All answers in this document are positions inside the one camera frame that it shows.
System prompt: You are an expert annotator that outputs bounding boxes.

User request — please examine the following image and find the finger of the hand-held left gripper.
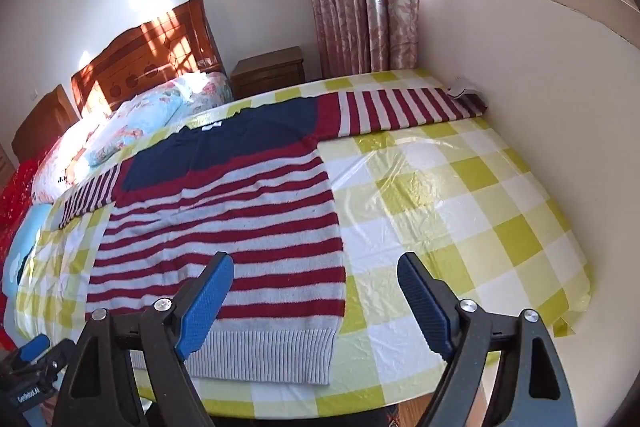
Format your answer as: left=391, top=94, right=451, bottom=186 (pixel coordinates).
left=0, top=334, right=51, bottom=370
left=30, top=339, right=76, bottom=379

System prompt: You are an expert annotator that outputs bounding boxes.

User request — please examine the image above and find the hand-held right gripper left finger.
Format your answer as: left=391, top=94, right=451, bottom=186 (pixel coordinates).
left=52, top=251, right=236, bottom=427

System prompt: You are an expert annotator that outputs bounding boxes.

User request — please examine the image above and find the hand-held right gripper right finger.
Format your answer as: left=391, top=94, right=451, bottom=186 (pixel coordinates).
left=396, top=252, right=573, bottom=427

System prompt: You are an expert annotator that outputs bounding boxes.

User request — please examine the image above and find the red grey striped knit sweater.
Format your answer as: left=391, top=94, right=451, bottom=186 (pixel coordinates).
left=59, top=88, right=488, bottom=385

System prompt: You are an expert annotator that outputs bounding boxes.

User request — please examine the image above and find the light blue cloth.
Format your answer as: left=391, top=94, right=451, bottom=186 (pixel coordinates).
left=2, top=204, right=53, bottom=298

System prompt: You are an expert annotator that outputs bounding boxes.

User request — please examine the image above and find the yellow white checked tablecloth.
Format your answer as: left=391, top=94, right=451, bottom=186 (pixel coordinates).
left=15, top=69, right=593, bottom=418

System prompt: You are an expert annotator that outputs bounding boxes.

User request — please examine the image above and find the red patterned cloth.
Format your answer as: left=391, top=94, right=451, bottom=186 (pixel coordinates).
left=0, top=159, right=41, bottom=350

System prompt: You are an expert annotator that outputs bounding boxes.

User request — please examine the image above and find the white pink floral pillow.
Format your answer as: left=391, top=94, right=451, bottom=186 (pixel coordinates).
left=31, top=117, right=116, bottom=205

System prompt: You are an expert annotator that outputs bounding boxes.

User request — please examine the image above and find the light blue floral quilt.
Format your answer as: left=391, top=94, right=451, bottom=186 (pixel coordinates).
left=82, top=72, right=235, bottom=168

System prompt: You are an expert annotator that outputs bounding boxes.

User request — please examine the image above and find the small white object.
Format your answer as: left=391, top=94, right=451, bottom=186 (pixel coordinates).
left=447, top=77, right=485, bottom=102

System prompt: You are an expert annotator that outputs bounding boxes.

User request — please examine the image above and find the plain wooden headboard panel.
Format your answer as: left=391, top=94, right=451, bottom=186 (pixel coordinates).
left=11, top=84, right=81, bottom=162

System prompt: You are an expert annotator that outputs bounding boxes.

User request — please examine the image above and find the wooden nightstand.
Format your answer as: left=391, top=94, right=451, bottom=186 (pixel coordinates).
left=230, top=46, right=306, bottom=100

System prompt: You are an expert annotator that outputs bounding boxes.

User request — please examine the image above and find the carved wooden headboard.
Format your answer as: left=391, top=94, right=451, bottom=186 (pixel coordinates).
left=70, top=0, right=223, bottom=118

